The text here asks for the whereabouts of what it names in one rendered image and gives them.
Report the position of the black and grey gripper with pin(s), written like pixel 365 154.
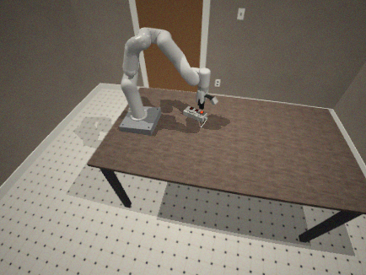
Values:
pixel 200 98

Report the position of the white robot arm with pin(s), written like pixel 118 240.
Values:
pixel 141 42

